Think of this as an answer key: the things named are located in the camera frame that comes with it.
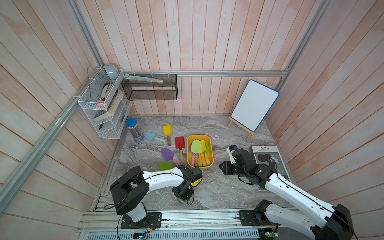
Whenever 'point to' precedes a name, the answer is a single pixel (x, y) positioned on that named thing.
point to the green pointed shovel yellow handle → (206, 150)
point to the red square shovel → (180, 143)
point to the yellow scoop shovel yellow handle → (203, 160)
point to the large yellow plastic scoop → (193, 183)
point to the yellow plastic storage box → (208, 139)
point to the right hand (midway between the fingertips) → (221, 165)
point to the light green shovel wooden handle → (196, 148)
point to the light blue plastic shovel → (151, 136)
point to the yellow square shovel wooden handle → (167, 130)
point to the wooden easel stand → (245, 129)
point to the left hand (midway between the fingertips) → (181, 200)
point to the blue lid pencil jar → (132, 124)
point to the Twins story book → (281, 167)
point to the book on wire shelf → (102, 115)
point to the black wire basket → (136, 90)
